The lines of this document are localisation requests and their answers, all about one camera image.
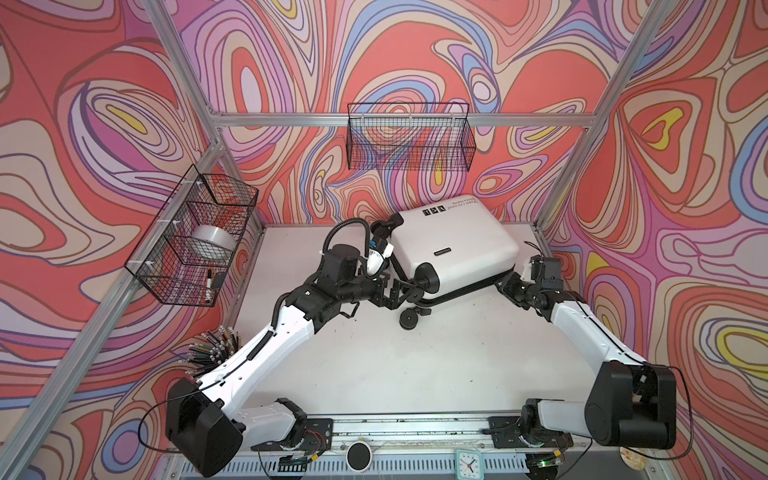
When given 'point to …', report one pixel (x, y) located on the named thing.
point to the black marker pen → (209, 283)
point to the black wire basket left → (190, 250)
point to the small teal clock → (469, 464)
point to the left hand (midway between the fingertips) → (402, 280)
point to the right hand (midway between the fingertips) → (501, 290)
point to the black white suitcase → (444, 248)
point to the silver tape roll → (213, 241)
